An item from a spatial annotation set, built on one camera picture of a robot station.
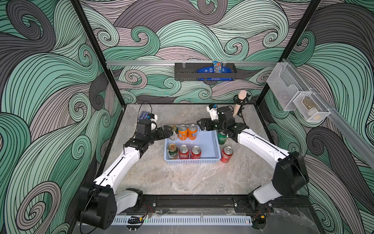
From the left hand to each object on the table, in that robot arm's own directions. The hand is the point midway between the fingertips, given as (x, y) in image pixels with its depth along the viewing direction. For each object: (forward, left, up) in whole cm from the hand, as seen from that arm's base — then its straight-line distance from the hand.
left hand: (166, 127), depth 82 cm
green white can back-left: (+3, -4, -12) cm, 13 cm away
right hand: (+5, -23, 0) cm, 23 cm away
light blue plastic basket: (+3, -27, -20) cm, 34 cm away
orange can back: (+3, -10, -10) cm, 15 cm away
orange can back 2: (+4, -16, -10) cm, 19 cm away
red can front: (-11, -17, -9) cm, 23 cm away
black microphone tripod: (+19, -48, +2) cm, 52 cm away
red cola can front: (-11, -10, -9) cm, 17 cm away
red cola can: (-12, -35, -9) cm, 38 cm away
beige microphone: (+20, -47, +7) cm, 51 cm away
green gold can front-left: (-10, -4, -9) cm, 14 cm away
